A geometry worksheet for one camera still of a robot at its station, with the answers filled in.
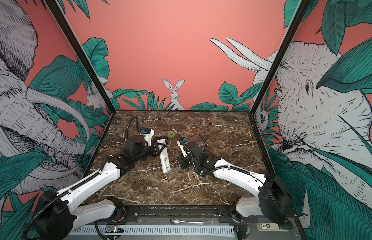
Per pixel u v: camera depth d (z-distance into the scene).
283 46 0.82
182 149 0.71
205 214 0.75
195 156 0.59
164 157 0.78
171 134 1.07
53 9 0.70
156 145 0.74
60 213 0.38
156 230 0.70
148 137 0.73
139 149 0.64
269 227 0.68
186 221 0.72
